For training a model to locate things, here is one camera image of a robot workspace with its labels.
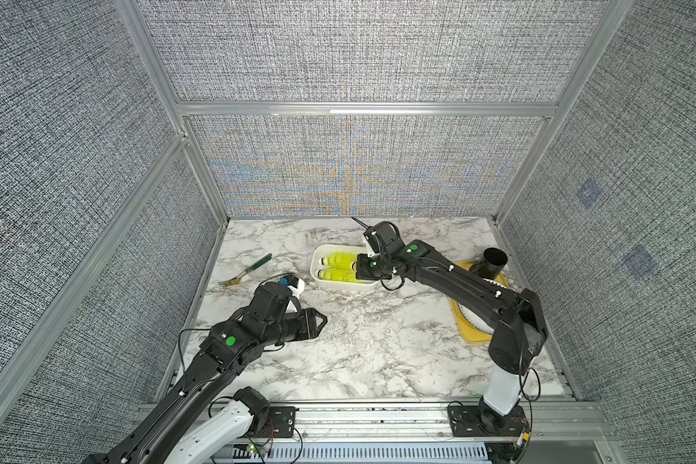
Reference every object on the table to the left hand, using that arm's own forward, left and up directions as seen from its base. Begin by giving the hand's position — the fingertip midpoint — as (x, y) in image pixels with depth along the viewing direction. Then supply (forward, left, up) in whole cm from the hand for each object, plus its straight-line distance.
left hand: (326, 319), depth 69 cm
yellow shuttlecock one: (+31, -3, -18) cm, 36 cm away
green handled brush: (+27, +32, -21) cm, 47 cm away
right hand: (+18, -8, -3) cm, 20 cm away
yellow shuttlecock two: (+25, -3, -18) cm, 31 cm away
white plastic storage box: (+33, +4, -16) cm, 37 cm away
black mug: (+23, -54, -12) cm, 60 cm away
